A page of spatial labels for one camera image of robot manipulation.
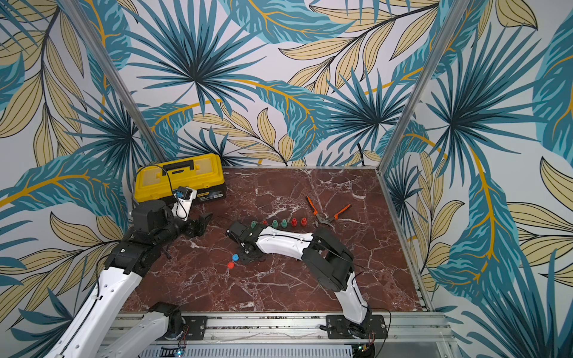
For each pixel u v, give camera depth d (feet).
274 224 3.18
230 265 2.88
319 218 3.30
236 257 2.89
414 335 2.45
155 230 1.72
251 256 2.56
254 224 3.12
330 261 1.64
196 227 2.09
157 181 2.99
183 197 1.96
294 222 3.20
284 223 3.19
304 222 3.20
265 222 3.19
